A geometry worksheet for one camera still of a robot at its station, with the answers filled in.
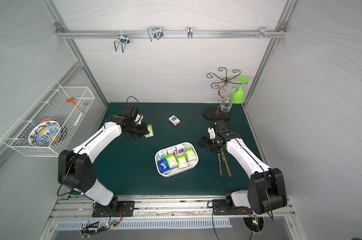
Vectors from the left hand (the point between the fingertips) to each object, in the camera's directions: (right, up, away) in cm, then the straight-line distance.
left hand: (149, 133), depth 86 cm
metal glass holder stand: (+47, +13, +28) cm, 56 cm away
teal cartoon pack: (+8, -12, 0) cm, 15 cm away
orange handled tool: (-41, +18, -6) cm, 45 cm away
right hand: (+32, -7, -1) cm, 33 cm away
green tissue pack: (0, +2, +2) cm, 3 cm away
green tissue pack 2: (+13, -16, -2) cm, 21 cm away
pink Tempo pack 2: (+13, -11, +2) cm, 17 cm away
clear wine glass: (+47, +18, +7) cm, 51 cm away
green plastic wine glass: (+55, +24, +7) cm, 60 cm away
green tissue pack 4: (+24, -13, +1) cm, 27 cm away
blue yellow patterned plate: (-39, +2, -24) cm, 46 cm away
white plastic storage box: (+16, -15, 0) cm, 22 cm away
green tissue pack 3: (+19, -16, -2) cm, 25 cm away
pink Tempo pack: (+13, +7, +21) cm, 26 cm away
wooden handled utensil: (+46, -18, +4) cm, 49 cm away
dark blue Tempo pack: (+9, -18, -4) cm, 20 cm away
